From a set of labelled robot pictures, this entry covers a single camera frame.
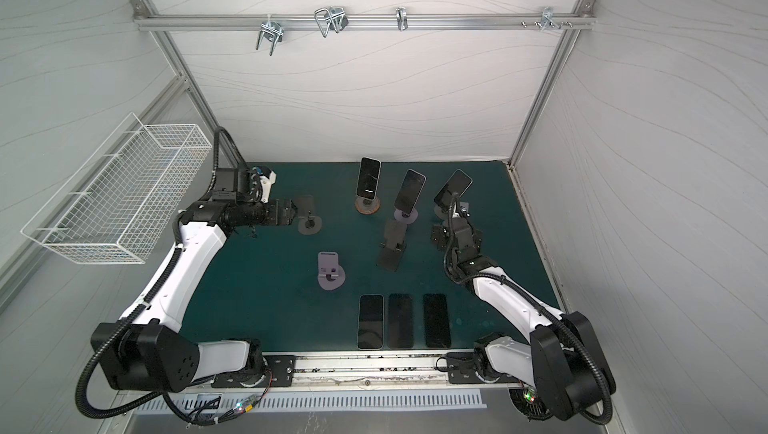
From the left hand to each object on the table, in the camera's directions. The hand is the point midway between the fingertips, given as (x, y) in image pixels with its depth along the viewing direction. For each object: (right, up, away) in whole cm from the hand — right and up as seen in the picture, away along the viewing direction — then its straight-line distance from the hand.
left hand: (285, 204), depth 81 cm
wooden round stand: (+20, -2, +27) cm, 34 cm away
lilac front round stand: (+11, -21, +5) cm, 24 cm away
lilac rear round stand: (+32, -5, +23) cm, 39 cm away
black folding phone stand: (+29, -15, +10) cm, 34 cm away
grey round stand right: (+46, -4, +24) cm, 52 cm away
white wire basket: (-34, +1, -13) cm, 37 cm away
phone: (+24, -33, +1) cm, 41 cm away
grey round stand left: (0, -7, +21) cm, 22 cm away
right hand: (+50, -5, +6) cm, 51 cm away
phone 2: (+36, +4, +15) cm, 39 cm away
